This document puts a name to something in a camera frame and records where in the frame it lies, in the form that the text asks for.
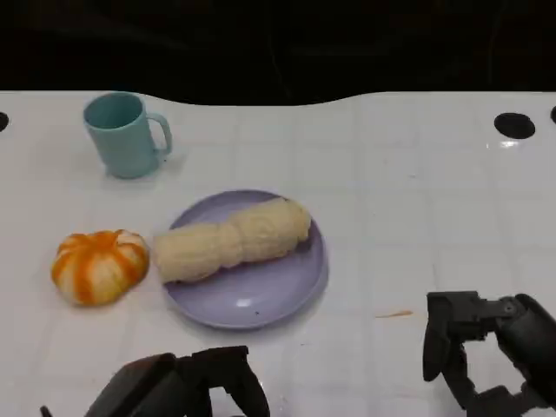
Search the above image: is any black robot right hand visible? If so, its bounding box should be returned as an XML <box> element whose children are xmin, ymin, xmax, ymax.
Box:
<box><xmin>422</xmin><ymin>291</ymin><xmax>556</xmax><ymax>412</ymax></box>

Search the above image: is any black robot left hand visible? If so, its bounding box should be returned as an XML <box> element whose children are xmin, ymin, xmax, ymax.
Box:
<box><xmin>84</xmin><ymin>345</ymin><xmax>271</xmax><ymax>417</ymax></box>

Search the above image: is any lilac plate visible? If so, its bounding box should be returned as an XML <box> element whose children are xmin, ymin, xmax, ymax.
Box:
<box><xmin>166</xmin><ymin>189</ymin><xmax>330</xmax><ymax>330</ymax></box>

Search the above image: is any beige towel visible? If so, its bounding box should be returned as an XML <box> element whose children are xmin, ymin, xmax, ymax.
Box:
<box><xmin>152</xmin><ymin>196</ymin><xmax>314</xmax><ymax>285</ymax></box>

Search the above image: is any orange and white bread roll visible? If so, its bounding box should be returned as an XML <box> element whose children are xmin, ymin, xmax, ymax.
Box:
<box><xmin>50</xmin><ymin>229</ymin><xmax>151</xmax><ymax>307</ymax></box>

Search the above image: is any pale green mug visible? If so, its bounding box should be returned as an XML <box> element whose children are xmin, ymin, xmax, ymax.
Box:
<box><xmin>83</xmin><ymin>90</ymin><xmax>174</xmax><ymax>180</ymax></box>

